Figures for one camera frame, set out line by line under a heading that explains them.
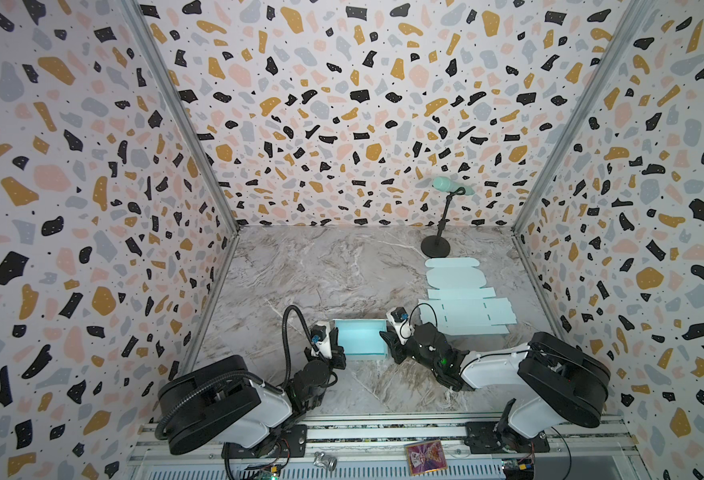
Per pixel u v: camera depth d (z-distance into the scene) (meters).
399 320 0.74
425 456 0.71
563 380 0.46
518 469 0.72
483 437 0.75
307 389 0.62
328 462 0.69
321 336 0.69
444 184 0.89
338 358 0.73
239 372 0.49
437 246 1.16
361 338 0.90
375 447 0.73
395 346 0.76
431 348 0.65
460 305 1.01
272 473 0.70
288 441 0.73
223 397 0.48
